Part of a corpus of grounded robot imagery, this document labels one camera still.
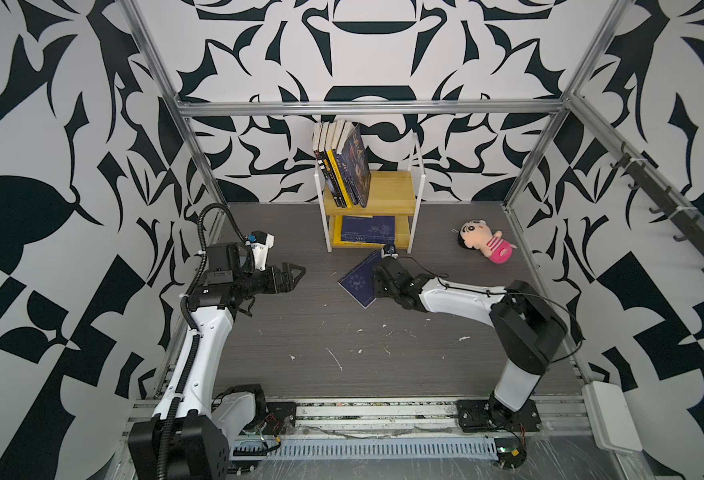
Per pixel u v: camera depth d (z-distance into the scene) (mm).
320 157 777
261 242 695
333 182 842
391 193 963
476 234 1021
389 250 825
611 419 700
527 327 493
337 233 1046
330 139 794
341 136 811
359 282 981
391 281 711
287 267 685
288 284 678
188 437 369
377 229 1019
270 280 674
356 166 869
